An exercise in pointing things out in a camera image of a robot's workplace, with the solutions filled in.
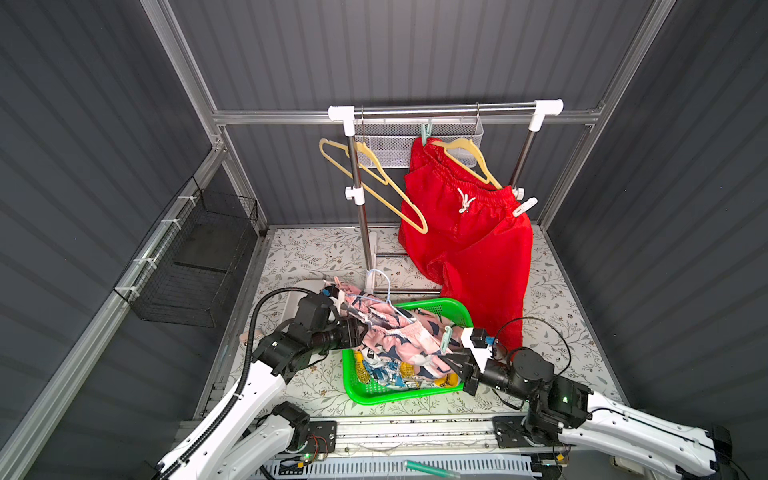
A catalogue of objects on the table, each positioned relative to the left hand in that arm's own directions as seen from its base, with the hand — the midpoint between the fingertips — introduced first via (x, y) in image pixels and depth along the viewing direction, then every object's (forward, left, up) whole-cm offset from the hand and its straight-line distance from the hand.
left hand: (361, 333), depth 74 cm
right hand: (-7, -20, +4) cm, 21 cm away
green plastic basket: (-9, +1, -17) cm, 19 cm away
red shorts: (+22, -24, +18) cm, 37 cm away
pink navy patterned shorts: (-5, -14, +7) cm, 17 cm away
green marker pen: (-27, -17, -16) cm, 35 cm away
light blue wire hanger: (+9, -7, -1) cm, 12 cm away
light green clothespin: (-6, -19, +9) cm, 22 cm away
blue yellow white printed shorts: (-4, -2, -12) cm, 13 cm away
